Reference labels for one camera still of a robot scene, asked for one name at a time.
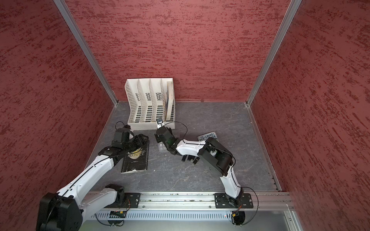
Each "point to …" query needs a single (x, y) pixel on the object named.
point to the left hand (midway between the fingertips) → (145, 142)
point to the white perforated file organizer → (150, 99)
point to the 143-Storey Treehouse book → (204, 137)
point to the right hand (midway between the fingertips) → (159, 130)
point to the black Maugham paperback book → (137, 160)
